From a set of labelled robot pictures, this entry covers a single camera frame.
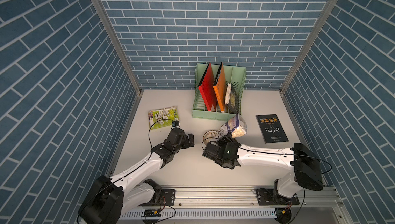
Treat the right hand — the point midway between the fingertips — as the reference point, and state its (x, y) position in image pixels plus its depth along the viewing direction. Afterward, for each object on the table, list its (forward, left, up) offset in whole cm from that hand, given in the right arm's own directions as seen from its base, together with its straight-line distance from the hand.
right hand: (232, 131), depth 79 cm
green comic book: (+15, +45, -14) cm, 50 cm away
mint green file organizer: (+42, -2, +4) cm, 42 cm away
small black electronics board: (-36, +37, -20) cm, 55 cm away
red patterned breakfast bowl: (+4, +11, -15) cm, 19 cm away
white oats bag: (-1, -1, +7) cm, 7 cm away
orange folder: (+22, +7, +8) cm, 25 cm away
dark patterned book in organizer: (+22, -1, -1) cm, 22 cm away
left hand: (-1, +22, -8) cm, 24 cm away
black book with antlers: (+14, -28, -16) cm, 35 cm away
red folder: (+20, +14, +11) cm, 27 cm away
